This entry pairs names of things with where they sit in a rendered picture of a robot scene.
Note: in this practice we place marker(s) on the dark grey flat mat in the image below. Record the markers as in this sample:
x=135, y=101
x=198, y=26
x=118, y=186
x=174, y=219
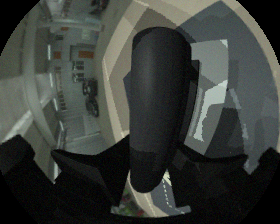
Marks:
x=249, y=122

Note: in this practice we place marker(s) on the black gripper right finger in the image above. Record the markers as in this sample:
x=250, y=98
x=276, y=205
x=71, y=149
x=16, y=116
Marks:
x=191, y=172

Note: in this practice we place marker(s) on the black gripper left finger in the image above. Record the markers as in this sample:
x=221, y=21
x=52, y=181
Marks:
x=109, y=169

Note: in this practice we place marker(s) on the cream square tile with dark center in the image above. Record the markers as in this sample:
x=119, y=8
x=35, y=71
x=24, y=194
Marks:
x=166, y=177

